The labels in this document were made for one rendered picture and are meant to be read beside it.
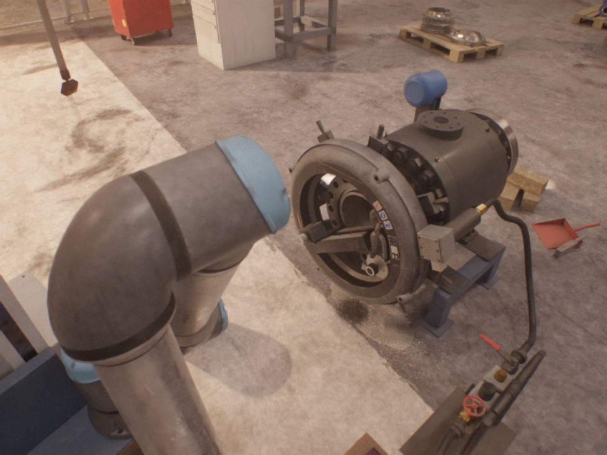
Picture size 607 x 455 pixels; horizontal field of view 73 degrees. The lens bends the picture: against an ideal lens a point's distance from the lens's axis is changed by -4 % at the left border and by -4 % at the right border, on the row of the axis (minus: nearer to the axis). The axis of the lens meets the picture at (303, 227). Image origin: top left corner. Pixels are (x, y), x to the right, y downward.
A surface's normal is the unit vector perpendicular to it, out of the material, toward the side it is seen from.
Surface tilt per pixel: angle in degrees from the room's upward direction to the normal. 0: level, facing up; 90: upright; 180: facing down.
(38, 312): 0
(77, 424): 0
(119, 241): 44
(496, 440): 0
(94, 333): 70
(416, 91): 90
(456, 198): 65
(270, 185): 59
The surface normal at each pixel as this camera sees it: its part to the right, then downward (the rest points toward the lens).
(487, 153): 0.48, -0.18
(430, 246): -0.75, 0.43
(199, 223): 0.57, 0.14
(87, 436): 0.00, -0.76
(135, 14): 0.71, 0.46
